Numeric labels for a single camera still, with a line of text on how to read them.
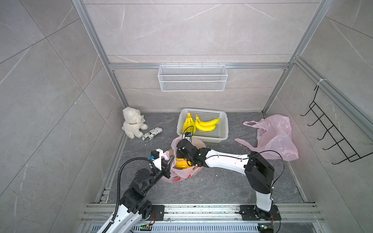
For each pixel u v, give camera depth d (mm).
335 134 657
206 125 1036
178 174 740
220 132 1042
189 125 1040
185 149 635
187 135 772
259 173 469
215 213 747
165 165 628
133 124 968
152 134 1011
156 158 609
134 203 540
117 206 519
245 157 506
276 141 858
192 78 1005
